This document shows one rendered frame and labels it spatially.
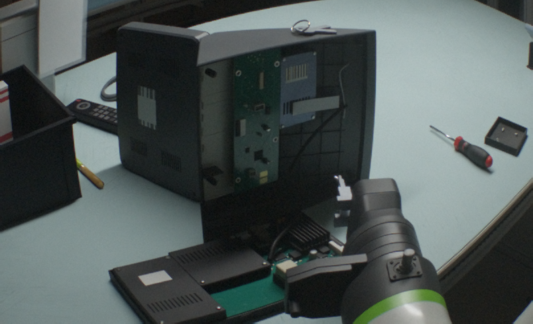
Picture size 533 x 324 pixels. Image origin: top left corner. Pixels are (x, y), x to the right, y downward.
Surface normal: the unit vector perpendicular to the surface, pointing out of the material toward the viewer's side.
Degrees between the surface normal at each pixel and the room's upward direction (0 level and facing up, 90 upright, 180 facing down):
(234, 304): 0
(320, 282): 90
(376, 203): 20
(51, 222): 0
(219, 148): 90
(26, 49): 90
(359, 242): 49
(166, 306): 0
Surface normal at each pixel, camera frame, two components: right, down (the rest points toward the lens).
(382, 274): -0.43, -0.80
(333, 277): 0.05, 0.45
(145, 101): -0.57, 0.36
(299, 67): 0.59, 0.37
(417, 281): 0.22, -0.87
